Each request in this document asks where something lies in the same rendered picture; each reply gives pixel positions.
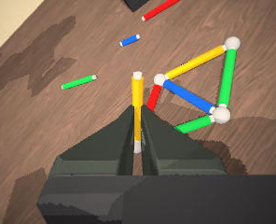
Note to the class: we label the black stapler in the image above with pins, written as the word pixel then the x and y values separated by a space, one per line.
pixel 135 4

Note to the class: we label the green rod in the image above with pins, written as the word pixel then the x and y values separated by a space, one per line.
pixel 78 82
pixel 227 78
pixel 195 124

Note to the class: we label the red rod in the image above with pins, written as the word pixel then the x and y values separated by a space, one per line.
pixel 158 9
pixel 153 96

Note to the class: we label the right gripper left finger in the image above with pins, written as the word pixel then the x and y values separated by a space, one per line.
pixel 102 152

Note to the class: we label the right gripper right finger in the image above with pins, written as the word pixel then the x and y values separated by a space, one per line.
pixel 172 152

